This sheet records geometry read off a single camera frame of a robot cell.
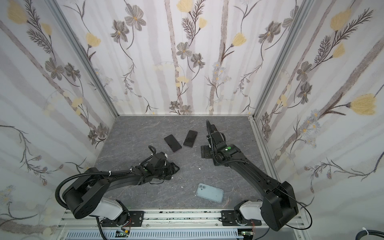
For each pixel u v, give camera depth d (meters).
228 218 0.73
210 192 0.83
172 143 1.06
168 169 0.79
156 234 0.70
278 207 0.40
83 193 0.44
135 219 0.74
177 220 0.75
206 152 0.75
